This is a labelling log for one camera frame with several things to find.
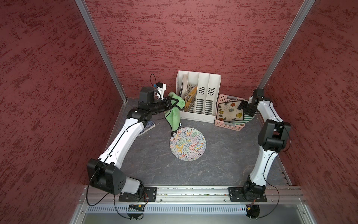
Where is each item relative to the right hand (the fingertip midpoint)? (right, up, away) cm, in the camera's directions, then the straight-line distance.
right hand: (241, 110), depth 100 cm
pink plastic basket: (-10, -10, -1) cm, 14 cm away
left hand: (-46, +4, -27) cm, 53 cm away
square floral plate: (-7, -1, +8) cm, 11 cm away
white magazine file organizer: (-28, +16, +17) cm, 37 cm away
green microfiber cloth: (-49, -3, -26) cm, 55 cm away
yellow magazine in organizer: (-39, +8, -1) cm, 39 cm away
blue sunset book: (-68, -11, +3) cm, 69 cm away
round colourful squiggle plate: (-40, -23, -7) cm, 47 cm away
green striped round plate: (+3, -6, -3) cm, 7 cm away
